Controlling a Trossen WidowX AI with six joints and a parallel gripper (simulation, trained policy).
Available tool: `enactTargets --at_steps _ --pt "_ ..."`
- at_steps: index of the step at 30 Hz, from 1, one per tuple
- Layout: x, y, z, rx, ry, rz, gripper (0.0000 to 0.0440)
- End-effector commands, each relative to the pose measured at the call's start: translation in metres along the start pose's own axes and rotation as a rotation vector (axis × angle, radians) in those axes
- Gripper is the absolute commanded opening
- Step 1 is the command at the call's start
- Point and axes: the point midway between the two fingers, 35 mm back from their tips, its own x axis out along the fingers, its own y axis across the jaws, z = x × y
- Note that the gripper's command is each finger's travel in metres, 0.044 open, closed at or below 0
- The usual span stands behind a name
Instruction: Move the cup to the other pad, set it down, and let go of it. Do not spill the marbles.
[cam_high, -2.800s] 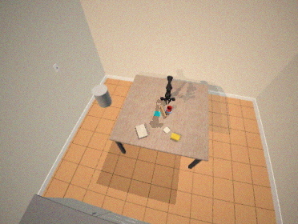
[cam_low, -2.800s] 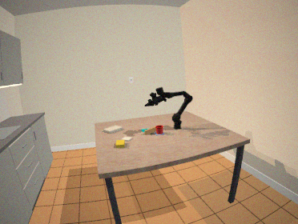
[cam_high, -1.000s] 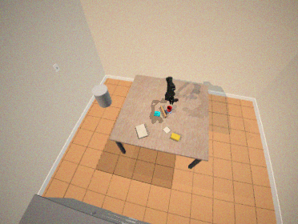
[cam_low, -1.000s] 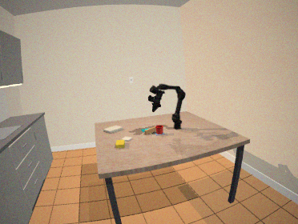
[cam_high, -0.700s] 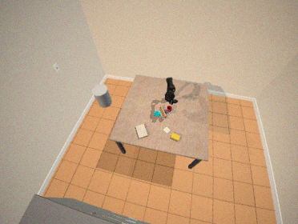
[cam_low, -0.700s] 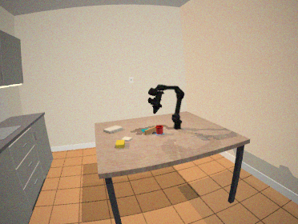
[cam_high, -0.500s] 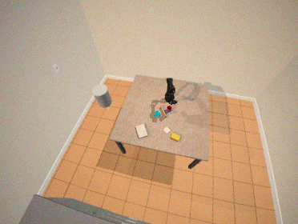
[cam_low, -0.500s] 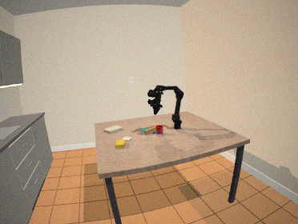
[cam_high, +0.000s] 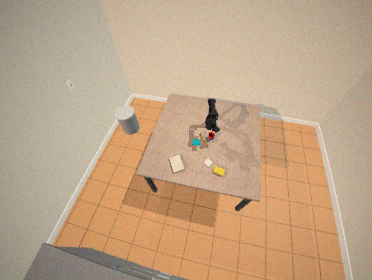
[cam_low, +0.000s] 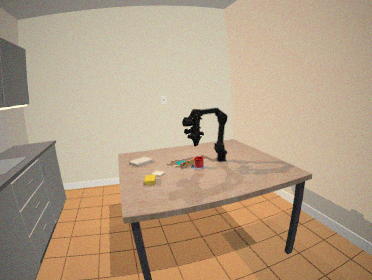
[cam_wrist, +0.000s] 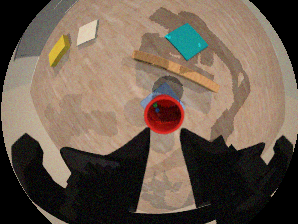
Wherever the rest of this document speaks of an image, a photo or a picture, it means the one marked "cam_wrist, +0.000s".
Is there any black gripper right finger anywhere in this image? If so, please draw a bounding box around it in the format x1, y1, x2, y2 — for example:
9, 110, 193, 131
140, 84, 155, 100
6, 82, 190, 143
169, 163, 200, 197
180, 128, 265, 208

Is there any yellow rectangular block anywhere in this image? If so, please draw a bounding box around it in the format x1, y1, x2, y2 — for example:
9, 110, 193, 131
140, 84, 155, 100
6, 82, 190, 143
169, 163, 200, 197
48, 35, 71, 67

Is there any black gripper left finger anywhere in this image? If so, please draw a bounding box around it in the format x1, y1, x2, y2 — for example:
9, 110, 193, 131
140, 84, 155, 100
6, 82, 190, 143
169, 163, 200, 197
60, 127, 150, 212

